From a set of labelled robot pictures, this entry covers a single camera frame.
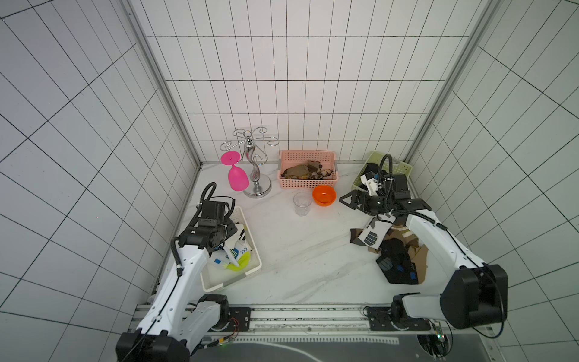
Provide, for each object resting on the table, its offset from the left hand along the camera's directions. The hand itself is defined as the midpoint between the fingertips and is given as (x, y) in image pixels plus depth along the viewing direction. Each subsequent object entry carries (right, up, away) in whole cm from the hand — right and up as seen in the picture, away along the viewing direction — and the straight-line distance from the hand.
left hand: (227, 232), depth 80 cm
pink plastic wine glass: (+2, +20, +9) cm, 22 cm away
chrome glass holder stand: (+7, +17, +30) cm, 35 cm away
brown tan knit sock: (+33, +24, +29) cm, 50 cm away
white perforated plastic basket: (-6, -17, +4) cm, 18 cm away
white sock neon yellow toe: (+3, -10, +1) cm, 11 cm away
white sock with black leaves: (+58, -3, +10) cm, 59 cm away
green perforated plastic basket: (+78, +25, +33) cm, 89 cm away
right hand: (+45, +12, +3) cm, 47 cm away
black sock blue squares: (+62, -12, +2) cm, 64 cm away
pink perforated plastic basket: (+43, +30, +38) cm, 64 cm away
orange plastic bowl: (+39, +12, +23) cm, 46 cm away
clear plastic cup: (+28, +9, +21) cm, 36 cm away
